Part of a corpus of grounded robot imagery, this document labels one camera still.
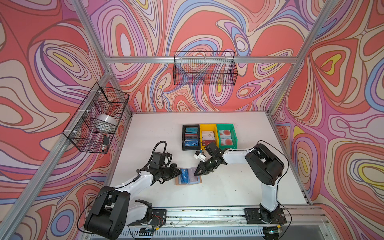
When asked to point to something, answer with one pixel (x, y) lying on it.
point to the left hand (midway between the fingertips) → (182, 171)
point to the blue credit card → (184, 175)
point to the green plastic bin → (227, 136)
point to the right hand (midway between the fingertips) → (197, 177)
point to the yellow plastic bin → (208, 134)
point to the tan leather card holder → (192, 180)
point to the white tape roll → (105, 123)
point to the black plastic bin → (191, 140)
